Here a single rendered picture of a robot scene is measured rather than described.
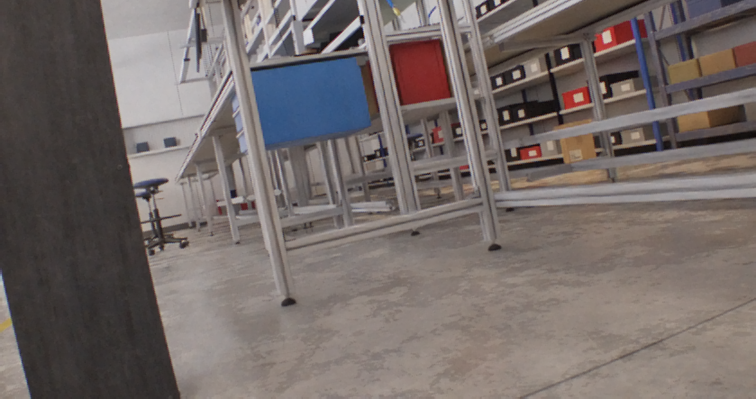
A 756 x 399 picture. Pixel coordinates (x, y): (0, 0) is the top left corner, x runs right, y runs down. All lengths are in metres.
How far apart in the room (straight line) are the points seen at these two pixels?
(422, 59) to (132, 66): 9.99
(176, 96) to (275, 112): 9.82
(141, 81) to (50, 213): 11.68
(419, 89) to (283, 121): 0.72
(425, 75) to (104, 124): 2.32
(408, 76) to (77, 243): 2.34
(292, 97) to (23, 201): 2.01
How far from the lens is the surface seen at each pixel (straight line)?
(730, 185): 1.40
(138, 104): 12.73
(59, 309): 1.16
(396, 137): 3.04
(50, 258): 1.16
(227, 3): 1.96
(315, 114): 3.02
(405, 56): 3.26
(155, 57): 12.91
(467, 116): 2.11
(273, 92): 3.00
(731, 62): 5.18
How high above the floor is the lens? 0.33
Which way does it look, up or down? 1 degrees down
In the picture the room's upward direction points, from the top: 11 degrees counter-clockwise
